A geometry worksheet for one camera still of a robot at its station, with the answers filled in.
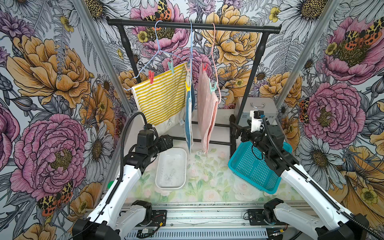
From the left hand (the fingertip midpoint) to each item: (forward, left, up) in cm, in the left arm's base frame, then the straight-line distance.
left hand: (165, 145), depth 80 cm
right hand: (+3, -36, +12) cm, 38 cm away
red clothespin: (+48, -23, +16) cm, 56 cm away
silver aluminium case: (+33, -66, -2) cm, 74 cm away
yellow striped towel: (+15, +1, +15) cm, 22 cm away
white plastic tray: (-4, -1, -19) cm, 20 cm away
